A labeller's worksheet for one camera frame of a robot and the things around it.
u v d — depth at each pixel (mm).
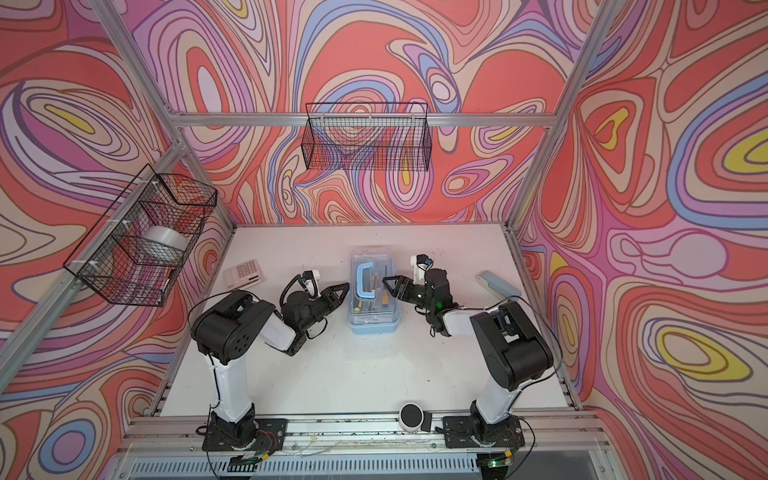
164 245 699
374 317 846
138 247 695
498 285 979
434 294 731
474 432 661
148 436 750
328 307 848
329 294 859
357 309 860
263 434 731
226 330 529
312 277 878
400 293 804
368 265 934
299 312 754
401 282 817
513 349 479
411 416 721
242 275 1021
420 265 843
